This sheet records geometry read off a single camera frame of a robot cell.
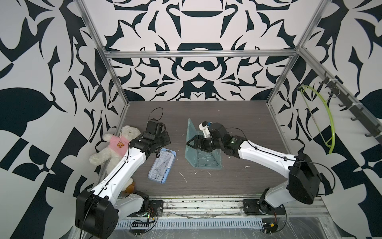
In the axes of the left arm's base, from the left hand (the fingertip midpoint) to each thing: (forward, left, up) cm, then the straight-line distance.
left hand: (166, 135), depth 82 cm
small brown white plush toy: (-22, +20, -15) cm, 33 cm away
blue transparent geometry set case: (-12, +4, -14) cm, 19 cm away
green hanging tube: (-13, -76, +9) cm, 78 cm away
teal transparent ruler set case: (-7, -18, -16) cm, 25 cm away
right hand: (-6, -13, +2) cm, 15 cm away
